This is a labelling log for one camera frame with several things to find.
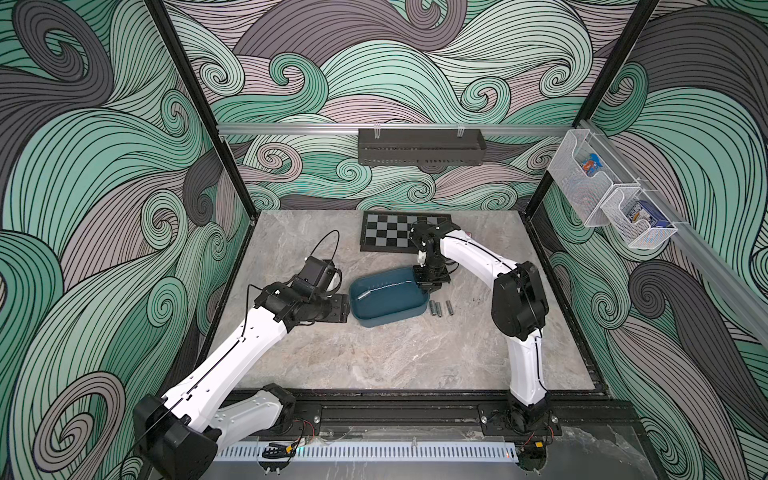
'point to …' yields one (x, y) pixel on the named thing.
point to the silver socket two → (449, 307)
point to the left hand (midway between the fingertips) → (339, 305)
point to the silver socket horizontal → (438, 309)
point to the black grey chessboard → (389, 232)
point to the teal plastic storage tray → (388, 297)
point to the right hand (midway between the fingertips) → (428, 290)
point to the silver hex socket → (432, 304)
